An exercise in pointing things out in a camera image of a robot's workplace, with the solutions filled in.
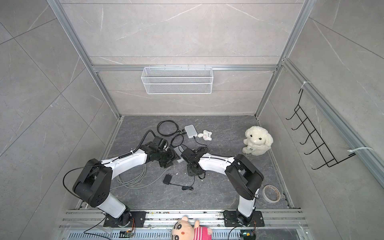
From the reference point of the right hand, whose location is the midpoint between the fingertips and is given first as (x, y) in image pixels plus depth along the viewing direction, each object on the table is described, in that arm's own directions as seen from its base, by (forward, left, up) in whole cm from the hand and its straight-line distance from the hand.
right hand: (193, 170), depth 91 cm
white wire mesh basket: (+52, +10, +30) cm, 61 cm away
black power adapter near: (-6, +15, +2) cm, 17 cm away
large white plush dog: (+10, -38, +16) cm, 43 cm away
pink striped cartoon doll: (-31, +5, +9) cm, 33 cm away
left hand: (+5, +9, +9) cm, 13 cm away
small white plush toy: (+24, -9, +4) cm, 26 cm away
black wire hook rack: (-9, -57, +31) cm, 65 cm away
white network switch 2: (+3, +8, +19) cm, 21 cm away
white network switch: (+29, +2, +3) cm, 29 cm away
